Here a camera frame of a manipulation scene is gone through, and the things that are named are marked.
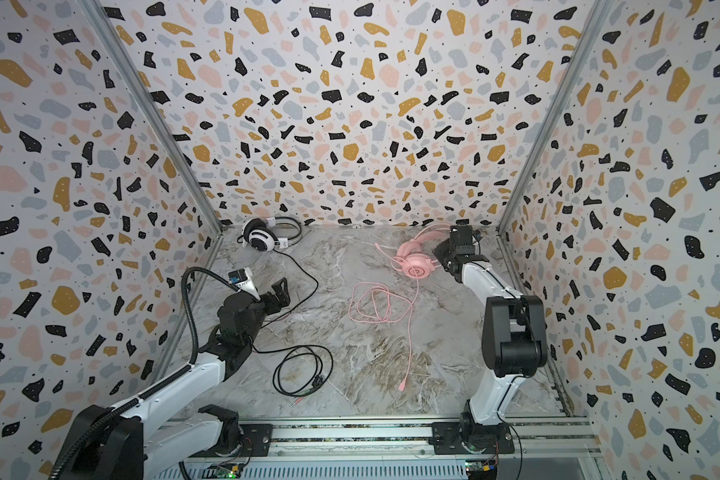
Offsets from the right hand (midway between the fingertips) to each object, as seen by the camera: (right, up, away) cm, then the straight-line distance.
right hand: (435, 241), depth 96 cm
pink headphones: (-7, -8, 0) cm, 10 cm away
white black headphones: (-60, +3, +13) cm, 62 cm away
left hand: (-48, -11, -13) cm, 51 cm away
